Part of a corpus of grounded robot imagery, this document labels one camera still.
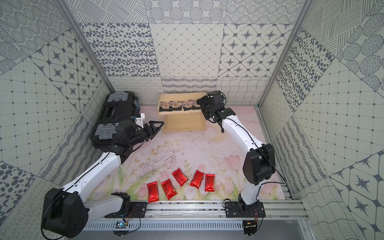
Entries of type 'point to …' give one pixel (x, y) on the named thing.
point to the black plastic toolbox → (118, 106)
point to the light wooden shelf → (182, 121)
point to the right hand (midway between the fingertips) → (198, 105)
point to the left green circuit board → (120, 224)
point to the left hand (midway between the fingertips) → (161, 122)
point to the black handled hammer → (222, 130)
